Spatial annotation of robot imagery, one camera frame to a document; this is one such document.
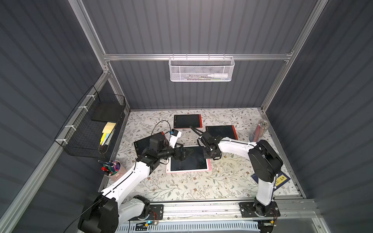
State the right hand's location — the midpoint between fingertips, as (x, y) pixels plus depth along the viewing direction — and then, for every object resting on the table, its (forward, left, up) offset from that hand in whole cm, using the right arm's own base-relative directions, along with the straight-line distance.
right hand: (208, 155), depth 94 cm
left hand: (-6, +12, +18) cm, 22 cm away
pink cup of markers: (-15, +54, +13) cm, 57 cm away
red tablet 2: (+21, -13, -3) cm, 25 cm away
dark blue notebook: (-15, -41, +1) cm, 44 cm away
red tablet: (+30, +15, 0) cm, 33 cm away
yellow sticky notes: (0, +54, +27) cm, 61 cm away
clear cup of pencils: (+10, -31, +13) cm, 36 cm away
